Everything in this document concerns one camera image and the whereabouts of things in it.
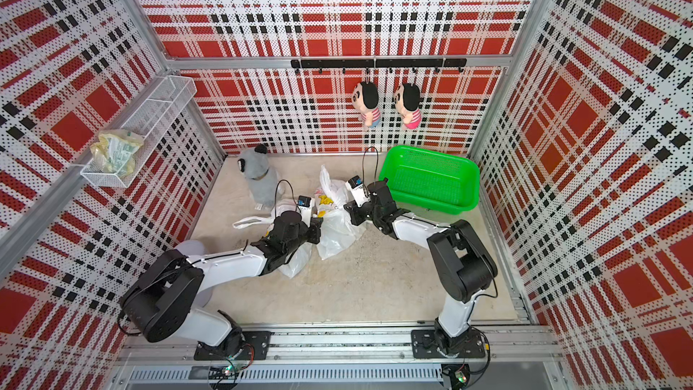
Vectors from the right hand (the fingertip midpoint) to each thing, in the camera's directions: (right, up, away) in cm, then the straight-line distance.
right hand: (350, 204), depth 92 cm
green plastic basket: (+37, +8, +20) cm, 42 cm away
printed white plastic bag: (-4, -9, 0) cm, 10 cm away
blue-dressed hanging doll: (+5, +36, -1) cm, 37 cm away
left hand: (-9, -5, -1) cm, 10 cm away
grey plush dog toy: (-33, +8, +8) cm, 35 cm away
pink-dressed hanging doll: (+20, +37, +2) cm, 42 cm away
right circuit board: (+28, -40, -25) cm, 55 cm away
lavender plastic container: (-50, -14, -6) cm, 52 cm away
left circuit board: (-32, -42, -22) cm, 58 cm away
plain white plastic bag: (-16, -18, -9) cm, 26 cm away
